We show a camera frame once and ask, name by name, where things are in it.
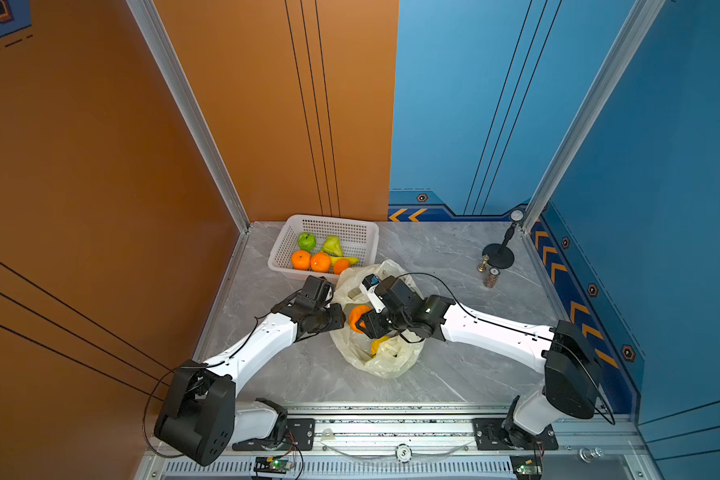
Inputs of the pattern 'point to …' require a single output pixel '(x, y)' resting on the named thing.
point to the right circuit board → (527, 467)
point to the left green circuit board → (272, 465)
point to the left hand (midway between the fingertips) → (343, 314)
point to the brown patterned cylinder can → (492, 277)
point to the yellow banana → (351, 260)
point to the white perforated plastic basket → (356, 238)
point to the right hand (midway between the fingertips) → (364, 320)
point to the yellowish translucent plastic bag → (384, 357)
